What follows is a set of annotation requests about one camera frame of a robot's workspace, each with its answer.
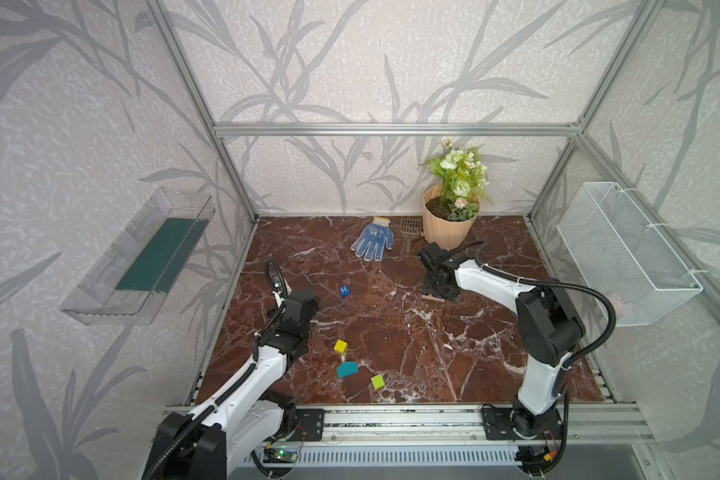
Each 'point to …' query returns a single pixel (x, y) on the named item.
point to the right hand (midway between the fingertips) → (433, 281)
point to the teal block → (347, 368)
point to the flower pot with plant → (451, 204)
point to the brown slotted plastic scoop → (410, 227)
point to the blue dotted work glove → (372, 238)
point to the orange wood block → (433, 298)
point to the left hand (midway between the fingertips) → (299, 287)
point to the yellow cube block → (340, 346)
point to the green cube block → (378, 381)
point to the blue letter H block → (345, 291)
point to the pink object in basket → (617, 305)
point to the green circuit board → (281, 455)
